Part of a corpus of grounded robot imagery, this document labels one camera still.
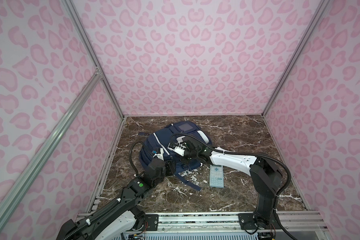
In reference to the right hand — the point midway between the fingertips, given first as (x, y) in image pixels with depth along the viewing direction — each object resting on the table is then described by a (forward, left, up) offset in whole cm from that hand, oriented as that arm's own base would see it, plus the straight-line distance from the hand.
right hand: (177, 152), depth 85 cm
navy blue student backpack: (+6, +12, 0) cm, 13 cm away
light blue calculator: (-9, -23, -11) cm, 27 cm away
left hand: (-6, +1, +3) cm, 7 cm away
